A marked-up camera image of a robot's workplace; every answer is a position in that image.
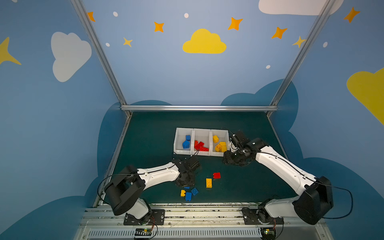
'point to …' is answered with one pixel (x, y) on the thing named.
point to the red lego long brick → (203, 149)
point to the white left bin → (179, 137)
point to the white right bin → (219, 142)
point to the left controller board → (143, 233)
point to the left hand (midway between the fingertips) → (191, 182)
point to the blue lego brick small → (187, 187)
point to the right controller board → (268, 233)
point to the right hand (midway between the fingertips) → (227, 160)
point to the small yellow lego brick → (183, 193)
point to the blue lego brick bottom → (188, 196)
